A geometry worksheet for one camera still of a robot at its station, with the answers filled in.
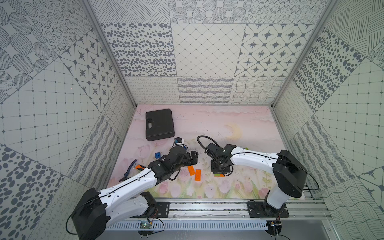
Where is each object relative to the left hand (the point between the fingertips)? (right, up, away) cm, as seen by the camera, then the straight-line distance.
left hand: (196, 156), depth 78 cm
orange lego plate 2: (+1, -13, +7) cm, 15 cm away
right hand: (+12, -11, +6) cm, 17 cm away
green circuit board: (-25, -32, -7) cm, 41 cm away
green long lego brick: (+33, +1, +19) cm, 38 cm away
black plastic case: (-26, +16, +23) cm, 38 cm away
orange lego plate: (-3, -11, +9) cm, 15 cm away
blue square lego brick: (-25, -3, +14) cm, 29 cm away
